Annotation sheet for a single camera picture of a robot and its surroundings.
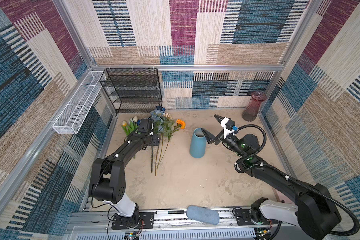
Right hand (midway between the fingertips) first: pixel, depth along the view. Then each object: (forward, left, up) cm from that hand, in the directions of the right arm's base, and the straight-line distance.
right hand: (208, 122), depth 71 cm
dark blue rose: (+38, +28, -26) cm, 54 cm away
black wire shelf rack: (+44, +46, -14) cm, 66 cm away
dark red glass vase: (+27, -36, -22) cm, 50 cm away
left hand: (+8, +31, -22) cm, 38 cm away
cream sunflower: (+22, +22, -26) cm, 41 cm away
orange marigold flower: (+23, +12, -30) cm, 40 cm away
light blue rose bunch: (+21, +28, -17) cm, 39 cm away
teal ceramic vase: (0, +4, -19) cm, 19 cm away
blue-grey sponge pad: (-33, +2, -30) cm, 45 cm away
